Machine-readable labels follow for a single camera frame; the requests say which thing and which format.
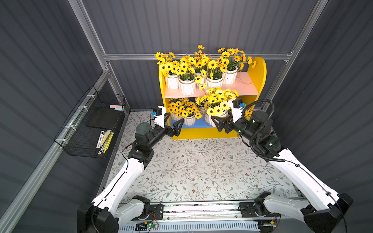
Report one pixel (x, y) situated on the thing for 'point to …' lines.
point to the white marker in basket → (101, 136)
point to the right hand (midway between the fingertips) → (222, 111)
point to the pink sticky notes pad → (117, 107)
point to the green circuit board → (145, 226)
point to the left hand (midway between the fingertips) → (175, 117)
